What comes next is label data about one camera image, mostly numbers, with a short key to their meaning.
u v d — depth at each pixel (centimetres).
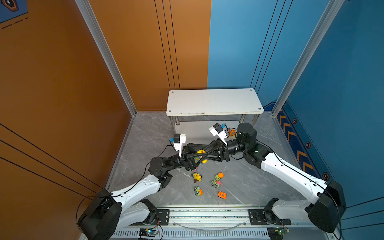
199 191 79
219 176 85
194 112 72
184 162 56
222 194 79
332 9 70
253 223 72
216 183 82
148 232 71
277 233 71
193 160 56
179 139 56
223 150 56
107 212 40
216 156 58
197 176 83
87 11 71
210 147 61
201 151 58
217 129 56
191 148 63
